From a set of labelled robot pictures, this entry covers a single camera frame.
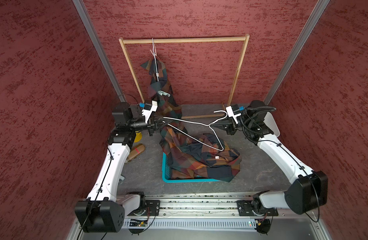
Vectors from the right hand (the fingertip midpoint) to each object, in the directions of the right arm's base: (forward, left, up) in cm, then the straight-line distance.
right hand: (209, 126), depth 64 cm
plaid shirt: (+16, +21, -9) cm, 28 cm away
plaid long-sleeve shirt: (-3, +2, -22) cm, 23 cm away
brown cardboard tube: (+5, +44, -32) cm, 54 cm away
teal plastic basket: (-11, +22, -29) cm, 38 cm away
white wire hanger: (-2, -7, -18) cm, 19 cm away
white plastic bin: (+30, -52, -35) cm, 70 cm away
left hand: (+2, +17, +2) cm, 18 cm away
